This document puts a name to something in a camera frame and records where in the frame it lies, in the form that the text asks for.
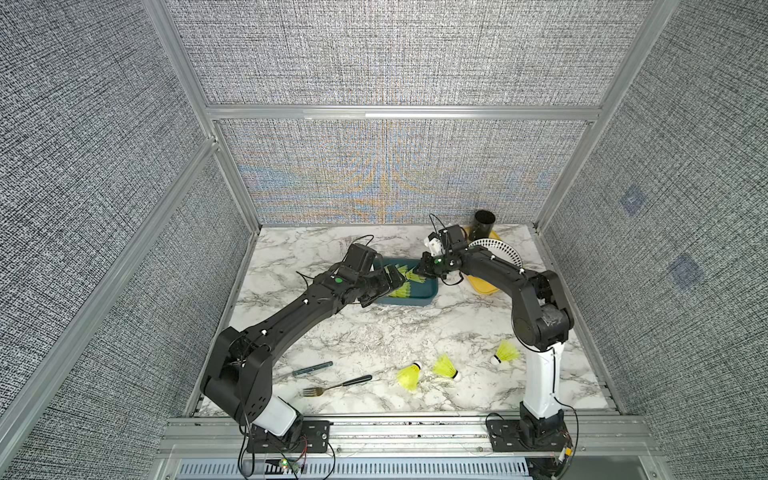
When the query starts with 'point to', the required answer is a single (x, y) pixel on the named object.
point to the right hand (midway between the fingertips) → (412, 261)
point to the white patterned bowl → (500, 250)
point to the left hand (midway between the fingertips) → (401, 283)
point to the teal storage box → (420, 293)
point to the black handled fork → (317, 391)
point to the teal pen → (311, 368)
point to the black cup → (482, 224)
